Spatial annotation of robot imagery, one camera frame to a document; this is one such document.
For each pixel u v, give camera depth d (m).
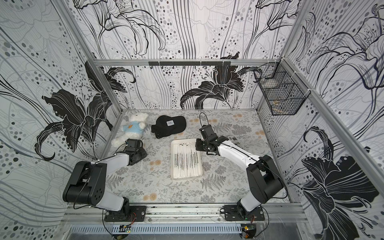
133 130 0.99
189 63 0.90
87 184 0.45
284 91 0.88
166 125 1.05
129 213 0.71
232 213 0.71
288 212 0.74
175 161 0.90
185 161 0.90
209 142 0.66
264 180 0.44
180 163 0.88
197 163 0.90
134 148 0.73
